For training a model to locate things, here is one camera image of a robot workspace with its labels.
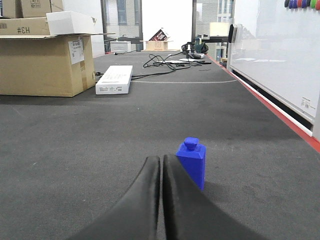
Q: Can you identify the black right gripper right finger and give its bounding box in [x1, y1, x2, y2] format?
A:
[162, 154, 268, 240]

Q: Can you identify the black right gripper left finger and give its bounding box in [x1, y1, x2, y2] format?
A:
[67, 155, 161, 240]

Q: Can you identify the blue bottle-shaped plastic box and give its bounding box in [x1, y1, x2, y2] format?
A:
[175, 136, 207, 192]

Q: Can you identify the long white carton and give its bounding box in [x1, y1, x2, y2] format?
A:
[95, 65, 134, 95]

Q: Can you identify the white plastic crate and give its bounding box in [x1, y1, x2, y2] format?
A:
[109, 41, 132, 53]

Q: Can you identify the low wooden box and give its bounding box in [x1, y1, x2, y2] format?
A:
[139, 39, 181, 52]

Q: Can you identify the dark red carton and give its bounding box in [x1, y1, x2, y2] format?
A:
[149, 27, 171, 42]

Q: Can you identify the large brown cardboard box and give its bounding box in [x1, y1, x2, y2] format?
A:
[0, 32, 116, 98]

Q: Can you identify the whiteboard eraser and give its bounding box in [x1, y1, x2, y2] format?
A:
[227, 23, 245, 44]

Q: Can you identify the white cardboard box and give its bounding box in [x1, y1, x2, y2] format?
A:
[46, 10, 97, 36]

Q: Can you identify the flat brown cardboard box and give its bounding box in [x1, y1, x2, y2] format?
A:
[0, 16, 51, 36]

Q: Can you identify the small brown cardboard box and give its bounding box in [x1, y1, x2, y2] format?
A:
[21, 0, 65, 18]

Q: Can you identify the black cable bundle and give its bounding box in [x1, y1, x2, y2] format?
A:
[131, 53, 213, 81]

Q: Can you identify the whiteboard with white frame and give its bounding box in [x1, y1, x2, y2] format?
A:
[226, 0, 320, 144]

